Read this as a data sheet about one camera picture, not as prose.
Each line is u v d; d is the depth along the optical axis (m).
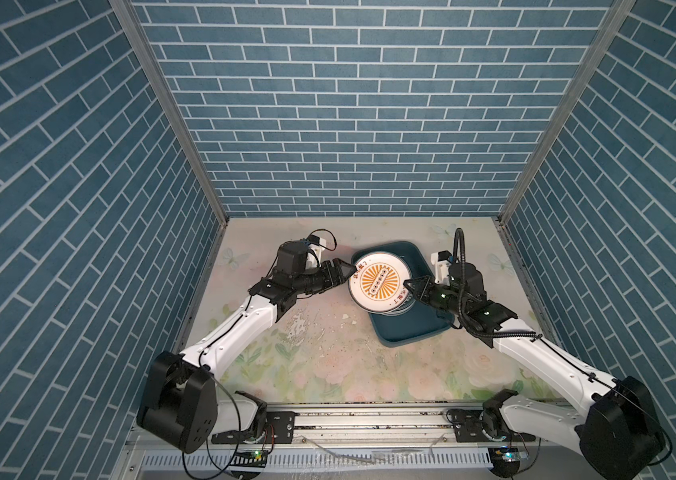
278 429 0.73
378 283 0.82
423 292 0.70
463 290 0.61
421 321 0.90
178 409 0.40
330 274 0.70
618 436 0.40
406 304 0.90
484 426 0.72
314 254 0.66
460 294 0.61
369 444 0.73
